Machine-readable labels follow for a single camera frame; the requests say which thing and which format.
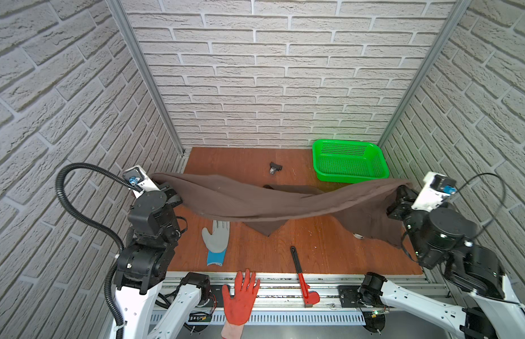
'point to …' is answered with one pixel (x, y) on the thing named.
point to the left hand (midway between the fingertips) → (158, 175)
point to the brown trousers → (365, 208)
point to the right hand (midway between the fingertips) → (405, 186)
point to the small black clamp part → (274, 167)
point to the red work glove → (238, 308)
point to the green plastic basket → (348, 161)
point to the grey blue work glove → (217, 241)
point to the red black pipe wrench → (310, 297)
